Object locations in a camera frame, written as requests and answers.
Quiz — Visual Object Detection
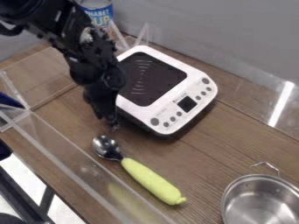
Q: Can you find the white and black stove top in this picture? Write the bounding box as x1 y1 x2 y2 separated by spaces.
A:
116 45 219 136

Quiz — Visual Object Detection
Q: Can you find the clear acrylic barrier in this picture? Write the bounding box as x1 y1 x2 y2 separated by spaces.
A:
0 69 175 224

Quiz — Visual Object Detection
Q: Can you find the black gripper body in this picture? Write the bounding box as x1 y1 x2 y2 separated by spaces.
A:
66 51 125 117

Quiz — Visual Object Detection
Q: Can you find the black table frame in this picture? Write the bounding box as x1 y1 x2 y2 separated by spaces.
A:
0 167 54 224

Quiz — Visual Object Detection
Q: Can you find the blue object at left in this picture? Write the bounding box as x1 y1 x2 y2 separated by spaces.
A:
0 92 24 109

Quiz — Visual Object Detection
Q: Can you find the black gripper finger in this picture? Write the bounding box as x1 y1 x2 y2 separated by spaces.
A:
97 114 120 130

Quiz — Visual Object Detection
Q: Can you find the stainless steel pot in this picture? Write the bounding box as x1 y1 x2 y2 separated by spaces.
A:
220 161 299 224

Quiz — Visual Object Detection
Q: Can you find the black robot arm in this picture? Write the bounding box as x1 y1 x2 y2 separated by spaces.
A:
0 0 125 128

